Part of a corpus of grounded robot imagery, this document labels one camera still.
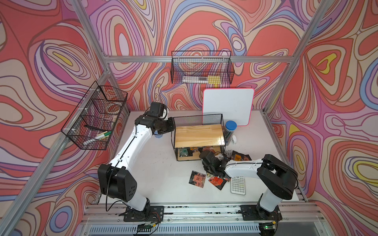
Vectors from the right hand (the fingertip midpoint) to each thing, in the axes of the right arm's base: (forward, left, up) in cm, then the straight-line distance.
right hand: (201, 157), depth 91 cm
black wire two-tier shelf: (+8, +6, +13) cm, 16 cm away
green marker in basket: (+1, +48, +26) cm, 55 cm away
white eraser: (+12, -23, 0) cm, 26 cm away
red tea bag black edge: (-13, +3, -2) cm, 13 cm away
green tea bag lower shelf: (+4, +11, 0) cm, 12 cm away
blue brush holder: (+19, +29, -2) cm, 35 cm away
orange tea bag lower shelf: (+7, +5, 0) cm, 9 cm away
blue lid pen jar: (+11, -18, +16) cm, 26 cm away
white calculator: (-17, -20, -3) cm, 26 cm away
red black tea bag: (-15, -9, -4) cm, 18 cm away
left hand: (+9, +14, +20) cm, 26 cm away
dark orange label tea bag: (0, -23, -2) cm, 23 cm away
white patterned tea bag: (+3, -18, -3) cm, 19 cm away
